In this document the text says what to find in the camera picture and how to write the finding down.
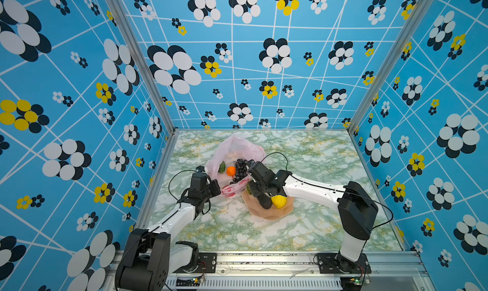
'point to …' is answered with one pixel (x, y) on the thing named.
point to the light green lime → (222, 168)
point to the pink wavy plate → (272, 213)
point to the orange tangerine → (230, 171)
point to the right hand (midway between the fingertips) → (255, 184)
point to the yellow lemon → (279, 201)
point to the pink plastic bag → (229, 149)
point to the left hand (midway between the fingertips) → (220, 182)
